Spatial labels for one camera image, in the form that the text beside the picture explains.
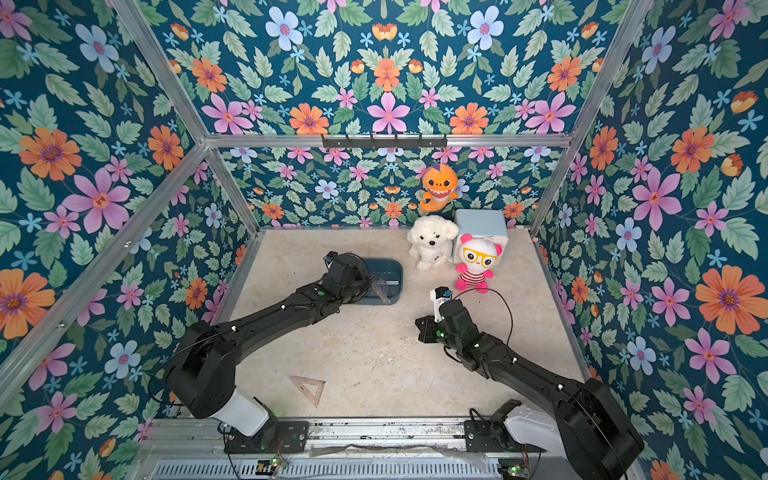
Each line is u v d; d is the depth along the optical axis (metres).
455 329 0.64
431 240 0.94
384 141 0.93
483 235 0.96
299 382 0.83
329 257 0.80
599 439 0.40
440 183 0.98
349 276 0.67
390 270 1.04
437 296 0.77
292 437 0.74
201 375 0.44
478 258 0.93
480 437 0.74
